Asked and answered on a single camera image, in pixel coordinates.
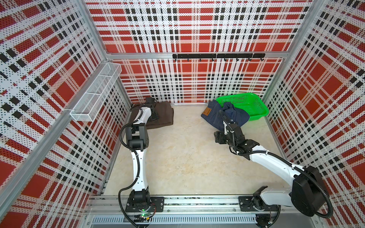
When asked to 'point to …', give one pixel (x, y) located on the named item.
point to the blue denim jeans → (211, 114)
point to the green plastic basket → (249, 102)
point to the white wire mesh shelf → (88, 107)
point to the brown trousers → (164, 109)
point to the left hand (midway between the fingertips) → (152, 118)
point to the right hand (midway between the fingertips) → (221, 132)
